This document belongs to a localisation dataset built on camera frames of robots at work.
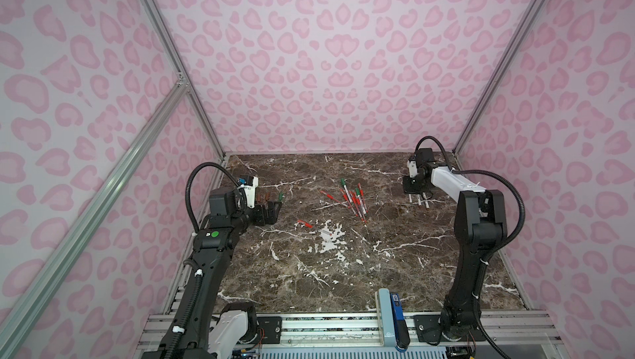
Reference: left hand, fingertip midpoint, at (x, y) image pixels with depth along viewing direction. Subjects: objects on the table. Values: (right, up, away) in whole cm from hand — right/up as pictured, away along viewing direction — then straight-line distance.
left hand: (268, 199), depth 78 cm
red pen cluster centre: (+30, -3, +26) cm, 39 cm away
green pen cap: (-1, -2, +26) cm, 27 cm away
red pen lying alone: (+11, -12, +18) cm, 25 cm away
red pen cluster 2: (+30, 0, +27) cm, 40 cm away
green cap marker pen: (+52, -2, +22) cm, 57 cm away
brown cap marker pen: (+59, -3, +23) cm, 63 cm away
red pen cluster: (+34, -2, +26) cm, 42 cm away
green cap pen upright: (+26, +4, +32) cm, 41 cm away
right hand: (+52, +3, +24) cm, 58 cm away
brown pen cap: (-7, -2, +26) cm, 27 cm away
